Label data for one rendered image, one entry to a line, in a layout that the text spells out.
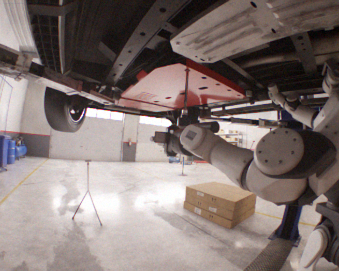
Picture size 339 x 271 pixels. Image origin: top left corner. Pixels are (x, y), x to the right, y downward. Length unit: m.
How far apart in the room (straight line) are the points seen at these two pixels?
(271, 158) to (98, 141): 9.12
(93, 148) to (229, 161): 9.01
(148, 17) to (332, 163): 0.60
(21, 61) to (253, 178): 0.86
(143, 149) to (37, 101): 7.11
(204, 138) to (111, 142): 9.07
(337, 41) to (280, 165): 0.91
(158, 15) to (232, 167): 0.50
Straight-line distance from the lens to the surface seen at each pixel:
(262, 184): 0.24
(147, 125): 10.19
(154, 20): 0.60
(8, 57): 0.79
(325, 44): 1.03
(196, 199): 2.82
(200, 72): 0.86
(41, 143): 9.28
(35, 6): 0.64
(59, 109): 1.61
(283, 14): 0.56
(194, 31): 0.60
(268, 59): 1.14
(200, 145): 0.36
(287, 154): 0.22
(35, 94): 9.69
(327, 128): 0.26
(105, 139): 9.28
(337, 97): 0.47
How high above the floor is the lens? 1.21
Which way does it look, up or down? 3 degrees up
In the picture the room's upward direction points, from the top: 4 degrees clockwise
